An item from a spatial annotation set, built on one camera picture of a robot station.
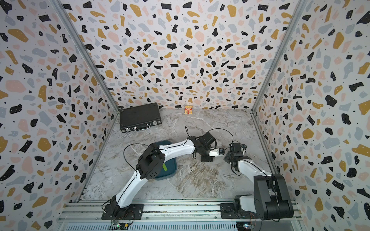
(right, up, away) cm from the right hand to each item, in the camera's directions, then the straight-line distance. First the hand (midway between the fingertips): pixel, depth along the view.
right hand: (232, 158), depth 93 cm
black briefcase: (-67, +27, +18) cm, 74 cm away
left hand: (-12, +2, 0) cm, 12 cm away
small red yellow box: (-30, +34, +28) cm, 53 cm away
